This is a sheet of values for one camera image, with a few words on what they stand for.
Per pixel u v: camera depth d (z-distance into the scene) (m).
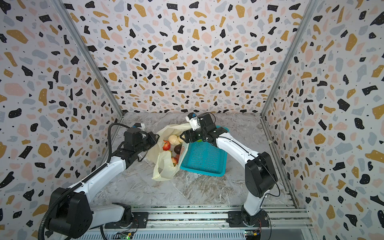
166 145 0.95
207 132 0.66
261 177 0.47
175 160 0.89
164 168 0.78
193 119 0.76
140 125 0.78
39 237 0.34
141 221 0.73
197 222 0.74
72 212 0.40
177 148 0.95
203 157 0.97
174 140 0.99
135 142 0.65
